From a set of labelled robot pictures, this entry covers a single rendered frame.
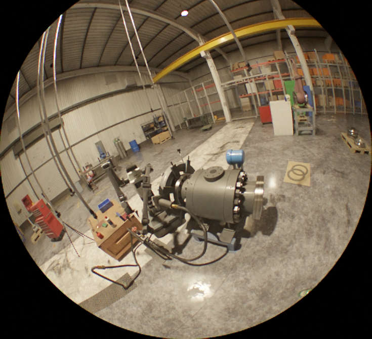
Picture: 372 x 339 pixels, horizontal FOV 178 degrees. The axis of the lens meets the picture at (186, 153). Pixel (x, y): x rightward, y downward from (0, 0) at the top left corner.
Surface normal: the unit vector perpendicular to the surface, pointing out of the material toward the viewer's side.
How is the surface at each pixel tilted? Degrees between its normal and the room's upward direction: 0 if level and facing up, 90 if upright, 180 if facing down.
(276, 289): 0
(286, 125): 90
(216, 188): 33
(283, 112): 90
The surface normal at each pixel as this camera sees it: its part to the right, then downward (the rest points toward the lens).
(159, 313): -0.31, -0.89
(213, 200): -0.61, -0.14
